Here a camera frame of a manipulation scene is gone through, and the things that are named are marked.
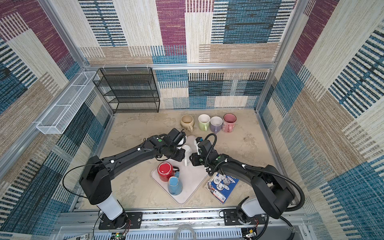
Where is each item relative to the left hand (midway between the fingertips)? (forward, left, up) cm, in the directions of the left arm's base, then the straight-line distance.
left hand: (184, 154), depth 84 cm
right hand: (-1, -5, -5) cm, 7 cm away
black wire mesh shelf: (+49, +41, +6) cm, 64 cm away
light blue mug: (-15, +5, -5) cm, 17 cm away
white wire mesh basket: (+8, +59, +21) cm, 63 cm away
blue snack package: (-15, -20, -9) cm, 27 cm away
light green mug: (+26, -13, -3) cm, 29 cm away
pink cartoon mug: (+23, -29, -1) cm, 37 cm away
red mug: (-8, +10, -3) cm, 13 cm away
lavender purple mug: (+28, -22, -8) cm, 37 cm away
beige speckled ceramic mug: (+29, -1, -6) cm, 30 cm away
